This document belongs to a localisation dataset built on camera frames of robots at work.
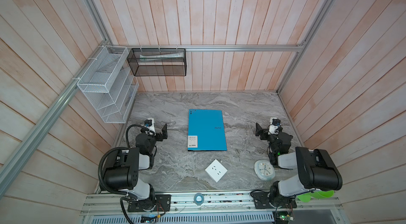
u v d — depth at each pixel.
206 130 0.99
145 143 0.68
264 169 0.81
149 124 0.76
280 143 0.68
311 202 0.74
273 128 0.79
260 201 0.73
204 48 0.96
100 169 0.42
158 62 1.04
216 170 0.80
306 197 0.76
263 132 0.82
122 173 0.45
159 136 0.82
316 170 0.45
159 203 0.73
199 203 0.73
